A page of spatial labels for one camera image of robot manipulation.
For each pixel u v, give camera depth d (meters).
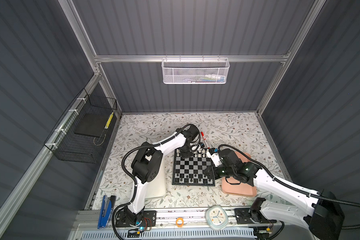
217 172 0.68
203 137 1.05
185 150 0.81
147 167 0.54
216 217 0.72
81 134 0.73
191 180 0.84
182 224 0.72
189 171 0.89
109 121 0.79
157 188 0.83
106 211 0.75
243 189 0.83
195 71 1.24
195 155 0.94
